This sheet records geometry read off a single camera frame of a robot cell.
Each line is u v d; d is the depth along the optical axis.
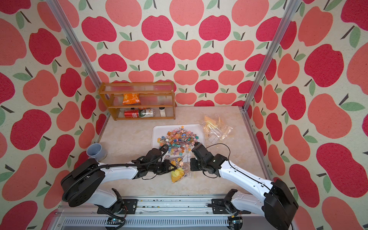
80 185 0.44
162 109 1.07
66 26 0.76
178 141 0.96
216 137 0.99
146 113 1.08
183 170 0.82
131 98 1.02
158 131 1.05
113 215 0.61
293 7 0.69
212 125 0.97
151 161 0.68
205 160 0.62
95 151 0.89
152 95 1.11
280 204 0.39
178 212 0.73
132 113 1.08
